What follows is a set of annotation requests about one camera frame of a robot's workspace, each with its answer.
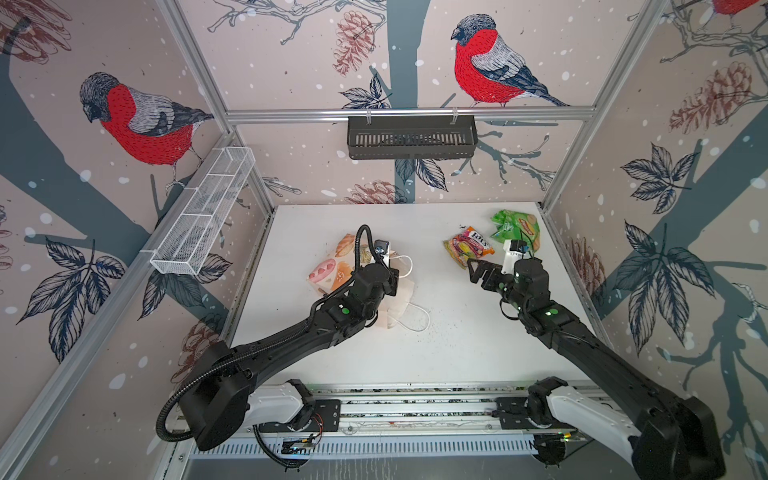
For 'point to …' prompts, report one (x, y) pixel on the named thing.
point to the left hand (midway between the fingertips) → (391, 261)
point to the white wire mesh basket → (184, 250)
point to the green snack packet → (516, 226)
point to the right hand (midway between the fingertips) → (478, 266)
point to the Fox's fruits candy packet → (467, 246)
